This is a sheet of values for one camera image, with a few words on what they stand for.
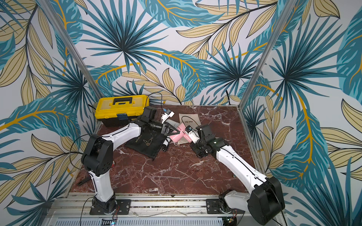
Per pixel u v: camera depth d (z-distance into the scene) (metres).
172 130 0.82
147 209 0.73
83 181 0.81
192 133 0.72
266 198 0.39
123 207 0.74
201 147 0.60
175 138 0.79
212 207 0.73
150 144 0.97
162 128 0.75
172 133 0.76
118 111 0.94
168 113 0.78
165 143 0.95
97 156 0.50
